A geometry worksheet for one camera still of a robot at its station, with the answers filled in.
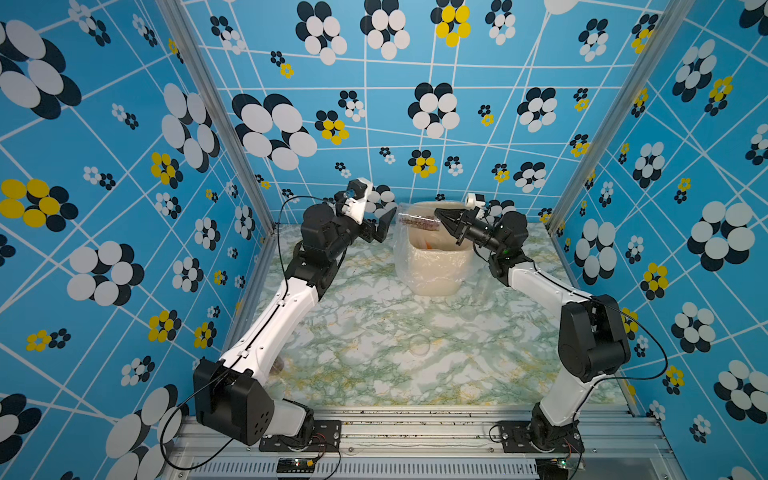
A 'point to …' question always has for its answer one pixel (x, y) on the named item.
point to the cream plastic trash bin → (437, 266)
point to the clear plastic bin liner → (480, 274)
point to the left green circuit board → (295, 465)
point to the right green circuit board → (552, 468)
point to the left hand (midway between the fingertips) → (380, 195)
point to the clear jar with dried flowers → (419, 222)
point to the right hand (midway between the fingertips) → (440, 211)
